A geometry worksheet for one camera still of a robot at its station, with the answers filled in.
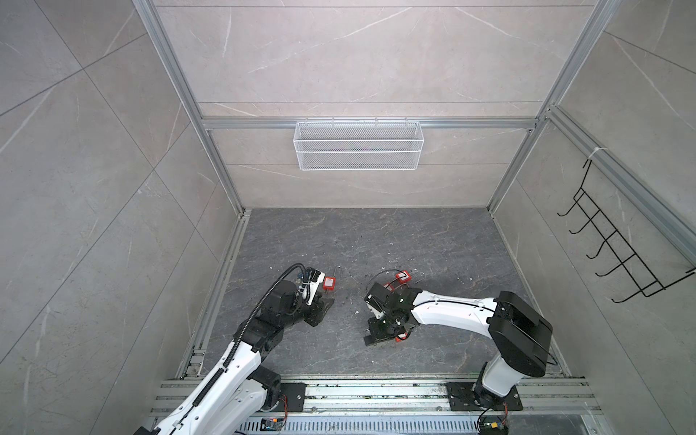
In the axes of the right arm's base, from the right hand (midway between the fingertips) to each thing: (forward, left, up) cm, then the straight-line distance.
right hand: (373, 335), depth 83 cm
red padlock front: (0, -9, 0) cm, 9 cm away
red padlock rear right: (+19, -12, +1) cm, 23 cm away
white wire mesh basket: (+62, +3, +28) cm, 68 cm away
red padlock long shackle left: (+19, +15, 0) cm, 24 cm away
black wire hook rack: (+13, -62, +30) cm, 70 cm away
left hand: (+8, +14, +14) cm, 22 cm away
